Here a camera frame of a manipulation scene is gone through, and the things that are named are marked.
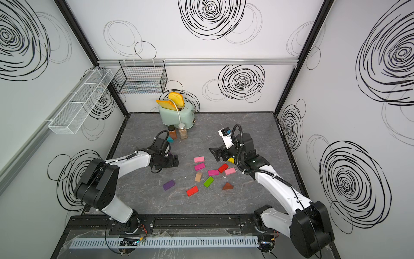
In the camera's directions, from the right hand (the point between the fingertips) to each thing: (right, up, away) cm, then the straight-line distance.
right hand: (218, 144), depth 79 cm
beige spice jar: (-21, +6, +21) cm, 30 cm away
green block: (-5, -22, +8) cm, 24 cm away
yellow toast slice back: (-24, +26, +22) cm, 42 cm away
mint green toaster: (-31, +15, +23) cm, 42 cm away
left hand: (-26, -13, +15) cm, 33 cm away
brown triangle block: (+6, -23, +6) cm, 25 cm away
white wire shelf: (-68, +14, -6) cm, 69 cm away
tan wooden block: (-11, -19, +9) cm, 23 cm away
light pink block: (-11, -11, +16) cm, 22 cm away
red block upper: (+4, -15, +14) cm, 21 cm away
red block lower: (-13, -25, +6) cm, 29 cm away
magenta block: (-11, -15, +15) cm, 24 cm away
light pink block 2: (+7, -17, +12) cm, 22 cm away
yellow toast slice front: (-30, +22, +15) cm, 40 cm away
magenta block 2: (-2, -17, +11) cm, 20 cm away
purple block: (-27, -23, +8) cm, 36 cm away
